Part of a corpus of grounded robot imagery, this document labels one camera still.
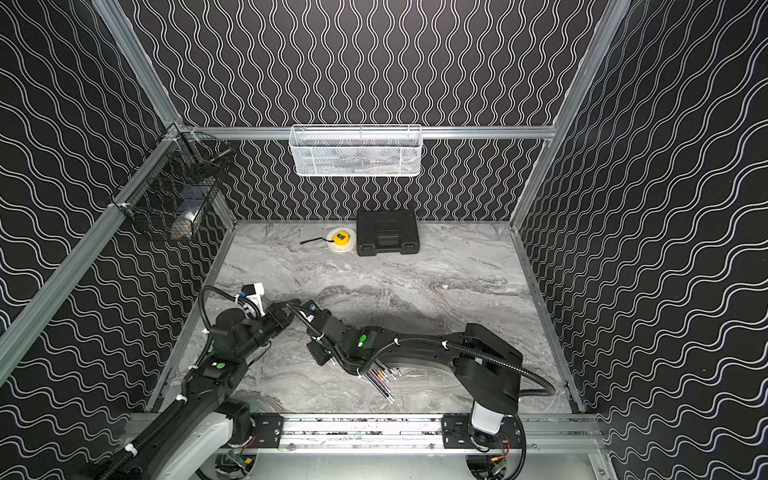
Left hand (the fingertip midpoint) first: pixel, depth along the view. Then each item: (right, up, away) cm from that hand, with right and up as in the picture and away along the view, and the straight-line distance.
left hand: (298, 297), depth 78 cm
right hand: (+4, -11, +1) cm, 12 cm away
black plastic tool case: (+23, +20, +35) cm, 47 cm away
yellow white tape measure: (+6, +17, +35) cm, 39 cm away
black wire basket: (-43, +32, +15) cm, 56 cm away
